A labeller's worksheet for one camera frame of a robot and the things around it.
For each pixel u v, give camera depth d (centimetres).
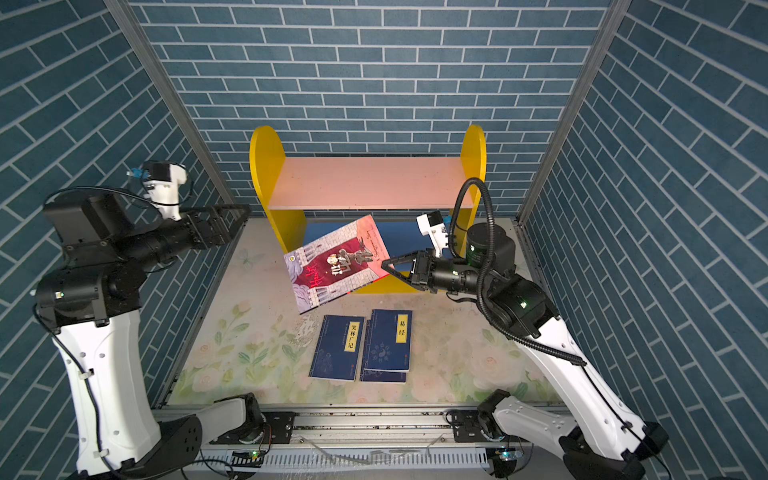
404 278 51
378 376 82
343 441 74
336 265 56
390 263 54
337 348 85
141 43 74
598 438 37
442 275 49
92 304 34
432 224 53
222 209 47
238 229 50
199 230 45
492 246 39
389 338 87
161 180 44
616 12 71
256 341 89
